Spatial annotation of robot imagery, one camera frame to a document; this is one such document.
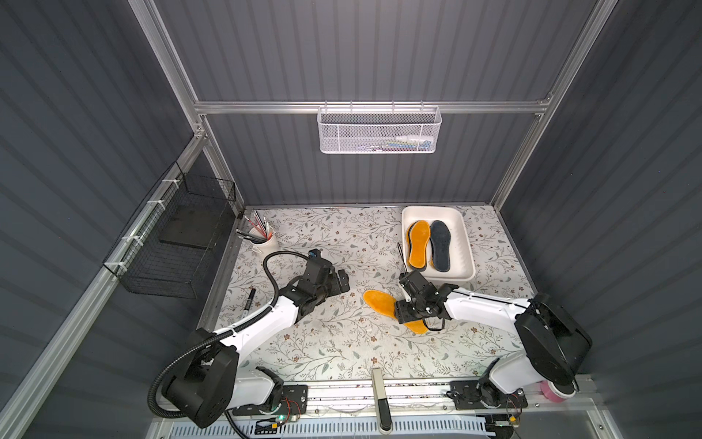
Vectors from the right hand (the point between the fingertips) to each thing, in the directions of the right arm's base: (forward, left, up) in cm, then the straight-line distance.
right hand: (404, 311), depth 89 cm
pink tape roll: (-23, -37, +1) cm, 43 cm away
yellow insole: (+2, +6, 0) cm, 6 cm away
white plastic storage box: (+20, -24, -2) cm, 31 cm away
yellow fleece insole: (+32, -9, +1) cm, 33 cm away
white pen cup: (+21, +48, +8) cm, 53 cm away
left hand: (+6, +21, +9) cm, 23 cm away
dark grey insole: (+29, -17, +2) cm, 34 cm away
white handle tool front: (-27, +9, +4) cm, 29 cm away
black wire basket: (+7, +64, +27) cm, 70 cm away
